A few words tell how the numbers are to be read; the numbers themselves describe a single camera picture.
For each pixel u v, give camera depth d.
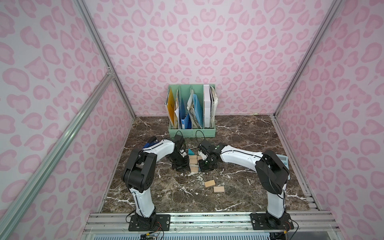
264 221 0.73
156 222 0.72
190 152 0.96
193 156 0.95
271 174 0.49
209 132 1.05
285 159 0.93
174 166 0.83
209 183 0.86
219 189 0.84
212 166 0.77
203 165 0.79
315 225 0.73
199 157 0.83
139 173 0.50
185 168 0.82
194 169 0.90
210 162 0.75
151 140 1.01
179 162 0.80
